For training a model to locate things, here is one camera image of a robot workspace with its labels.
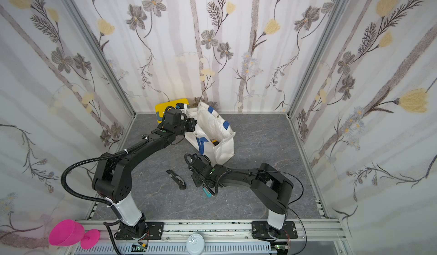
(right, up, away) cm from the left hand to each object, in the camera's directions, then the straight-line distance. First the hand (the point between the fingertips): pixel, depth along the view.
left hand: (198, 119), depth 89 cm
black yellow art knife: (+8, -14, +14) cm, 21 cm away
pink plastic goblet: (-42, -42, -29) cm, 67 cm away
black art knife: (-11, -32, 0) cm, 34 cm away
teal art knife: (+6, -39, -5) cm, 39 cm away
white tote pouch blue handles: (+7, -10, +15) cm, 19 cm away
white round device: (+2, -52, -23) cm, 56 cm away
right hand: (0, -28, -3) cm, 28 cm away
